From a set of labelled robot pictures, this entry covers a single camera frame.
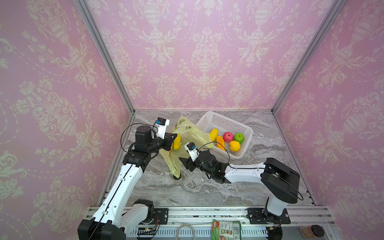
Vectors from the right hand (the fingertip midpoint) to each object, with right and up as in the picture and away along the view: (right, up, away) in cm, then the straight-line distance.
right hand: (183, 154), depth 81 cm
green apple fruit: (+35, +8, +16) cm, 39 cm away
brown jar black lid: (+56, -29, -19) cm, 65 cm away
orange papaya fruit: (+23, +6, +16) cm, 29 cm away
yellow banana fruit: (-6, +4, +16) cm, 17 cm away
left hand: (-3, +11, -7) cm, 13 cm away
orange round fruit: (+31, +3, +12) cm, 34 cm away
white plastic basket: (+18, +19, +28) cm, 38 cm away
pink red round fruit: (+28, +8, +16) cm, 33 cm away
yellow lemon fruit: (+19, +10, +19) cm, 28 cm away
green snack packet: (+21, -32, -13) cm, 40 cm away
